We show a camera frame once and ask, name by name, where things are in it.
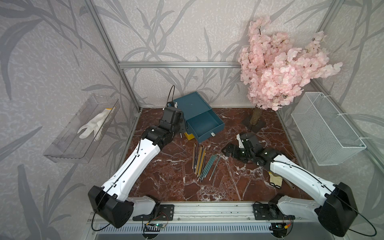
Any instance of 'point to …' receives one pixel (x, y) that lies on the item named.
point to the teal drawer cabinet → (192, 105)
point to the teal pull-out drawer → (204, 125)
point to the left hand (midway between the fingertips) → (182, 122)
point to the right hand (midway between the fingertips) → (226, 152)
